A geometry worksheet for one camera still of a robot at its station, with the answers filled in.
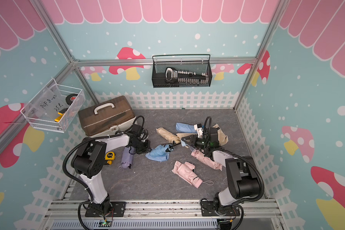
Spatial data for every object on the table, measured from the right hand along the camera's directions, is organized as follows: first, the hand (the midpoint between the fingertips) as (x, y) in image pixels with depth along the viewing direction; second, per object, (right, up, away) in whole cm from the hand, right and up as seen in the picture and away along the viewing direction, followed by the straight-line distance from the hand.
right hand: (182, 139), depth 86 cm
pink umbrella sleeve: (+11, -11, +4) cm, 16 cm away
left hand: (-20, -10, +9) cm, 24 cm away
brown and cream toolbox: (-42, +14, +3) cm, 45 cm away
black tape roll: (-63, +23, -6) cm, 68 cm away
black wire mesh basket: (-16, +46, +10) cm, 49 cm away
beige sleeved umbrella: (-1, +1, +13) cm, 13 cm away
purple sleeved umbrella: (-34, -12, +3) cm, 37 cm away
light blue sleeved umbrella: (-13, -9, +4) cm, 17 cm away
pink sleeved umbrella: (+2, -18, -2) cm, 19 cm away
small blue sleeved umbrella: (+2, +6, +18) cm, 19 cm away
